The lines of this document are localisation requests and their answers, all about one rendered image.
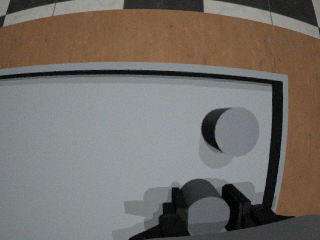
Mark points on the grey cylinder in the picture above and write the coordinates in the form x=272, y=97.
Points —
x=208, y=211
x=234, y=131

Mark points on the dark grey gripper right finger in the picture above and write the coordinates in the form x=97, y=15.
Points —
x=243, y=214

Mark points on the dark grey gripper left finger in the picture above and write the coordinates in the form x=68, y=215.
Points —
x=173, y=221

